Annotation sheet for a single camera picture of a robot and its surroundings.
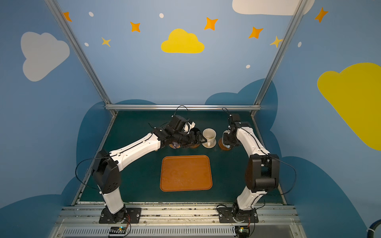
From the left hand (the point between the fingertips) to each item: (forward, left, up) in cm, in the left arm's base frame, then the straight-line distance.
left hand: (201, 140), depth 79 cm
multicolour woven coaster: (+10, -4, -20) cm, 23 cm away
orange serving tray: (-10, +11, -21) cm, 26 cm away
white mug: (+14, -7, -14) cm, 21 cm away
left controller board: (-39, +42, -24) cm, 62 cm away
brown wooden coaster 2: (+8, +3, -19) cm, 21 cm away
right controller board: (-38, -21, -25) cm, 50 cm away
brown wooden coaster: (+10, -16, -21) cm, 28 cm away
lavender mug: (-6, +13, +4) cm, 15 cm away
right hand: (+7, -19, -10) cm, 22 cm away
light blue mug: (+14, -17, -10) cm, 25 cm away
